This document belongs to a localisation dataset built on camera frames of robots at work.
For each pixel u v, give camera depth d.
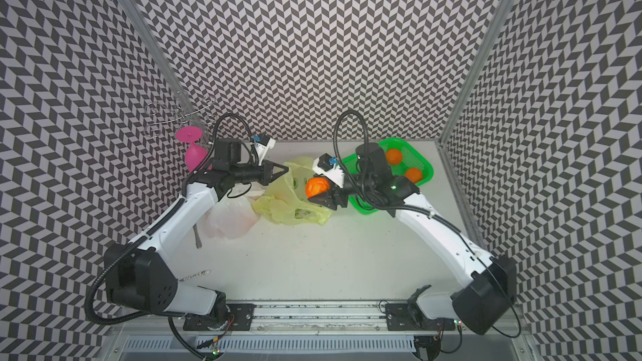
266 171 0.68
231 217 0.84
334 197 0.59
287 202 0.79
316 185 0.64
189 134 0.79
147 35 0.84
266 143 0.71
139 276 0.41
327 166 0.57
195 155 0.84
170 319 0.67
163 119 0.96
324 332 0.72
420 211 0.49
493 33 0.79
